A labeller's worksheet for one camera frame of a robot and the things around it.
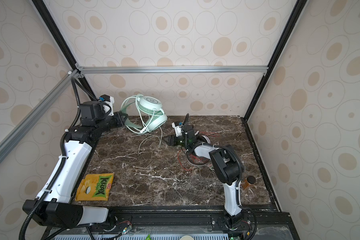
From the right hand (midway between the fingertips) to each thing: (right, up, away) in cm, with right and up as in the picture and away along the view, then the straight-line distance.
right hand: (166, 137), depth 93 cm
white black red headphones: (+18, -15, +4) cm, 24 cm away
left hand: (-15, +13, -23) cm, 30 cm away
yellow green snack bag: (-40, -28, -8) cm, 49 cm away
